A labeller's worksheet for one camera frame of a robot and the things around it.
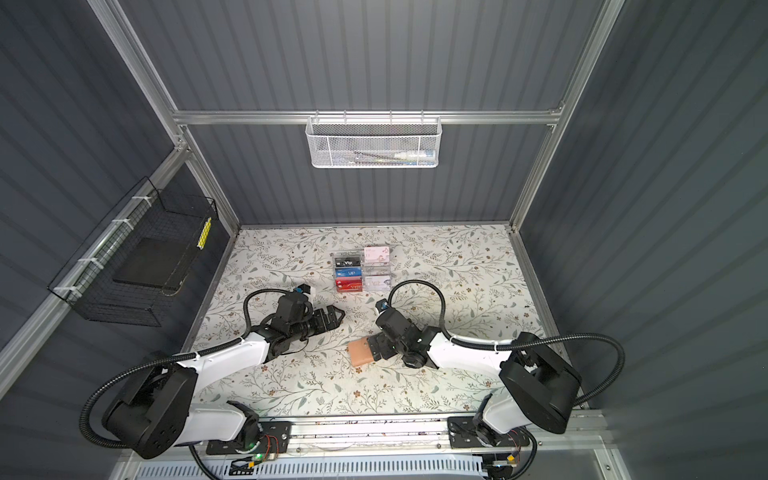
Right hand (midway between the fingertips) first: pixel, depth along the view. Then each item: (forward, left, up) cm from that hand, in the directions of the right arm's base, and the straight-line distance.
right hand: (386, 337), depth 86 cm
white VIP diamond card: (+20, +3, -1) cm, 20 cm away
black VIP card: (+25, +13, +4) cm, 29 cm away
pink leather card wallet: (-3, +8, -2) cm, 9 cm away
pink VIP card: (+27, +3, +5) cm, 28 cm away
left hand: (+6, +15, +2) cm, 17 cm away
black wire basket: (+21, +62, +32) cm, 72 cm away
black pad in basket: (+10, +58, +25) cm, 63 cm away
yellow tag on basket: (+21, +51, +23) cm, 60 cm away
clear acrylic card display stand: (+24, +9, +2) cm, 25 cm away
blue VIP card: (+22, +13, +2) cm, 26 cm away
